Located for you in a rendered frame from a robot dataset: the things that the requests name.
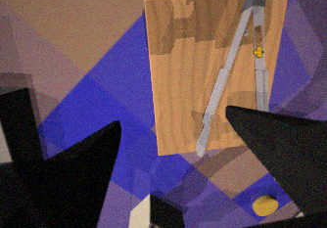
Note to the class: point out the wooden board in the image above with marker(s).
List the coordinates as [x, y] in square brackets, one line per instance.
[189, 41]

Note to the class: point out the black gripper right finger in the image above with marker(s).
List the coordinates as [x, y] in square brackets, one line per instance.
[292, 149]

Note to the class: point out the grey rectangular tin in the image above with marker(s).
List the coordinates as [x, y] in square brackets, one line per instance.
[19, 139]

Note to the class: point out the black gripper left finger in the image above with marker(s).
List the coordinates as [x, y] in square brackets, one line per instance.
[68, 189]

